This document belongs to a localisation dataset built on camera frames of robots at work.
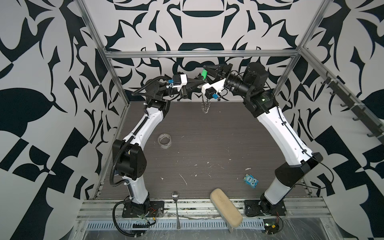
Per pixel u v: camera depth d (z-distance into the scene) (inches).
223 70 20.1
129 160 18.5
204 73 23.0
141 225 28.7
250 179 32.4
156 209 28.7
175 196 30.5
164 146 36.8
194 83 22.5
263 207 26.5
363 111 21.5
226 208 28.2
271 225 28.0
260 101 18.7
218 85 20.4
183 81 20.0
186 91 22.6
